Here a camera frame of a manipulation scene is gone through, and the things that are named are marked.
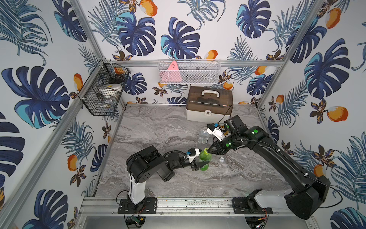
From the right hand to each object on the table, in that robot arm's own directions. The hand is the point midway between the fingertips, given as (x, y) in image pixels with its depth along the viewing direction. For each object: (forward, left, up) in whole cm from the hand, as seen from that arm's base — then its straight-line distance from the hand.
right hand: (210, 149), depth 72 cm
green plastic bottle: (-2, +2, -5) cm, 6 cm away
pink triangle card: (+44, +21, +15) cm, 51 cm away
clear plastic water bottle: (+14, +1, -8) cm, 16 cm away
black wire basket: (+28, +61, +13) cm, 69 cm away
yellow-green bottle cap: (-1, +2, 0) cm, 3 cm away
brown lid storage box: (+34, -3, -1) cm, 34 cm away
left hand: (+1, +1, -7) cm, 7 cm away
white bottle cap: (+4, -10, -20) cm, 23 cm away
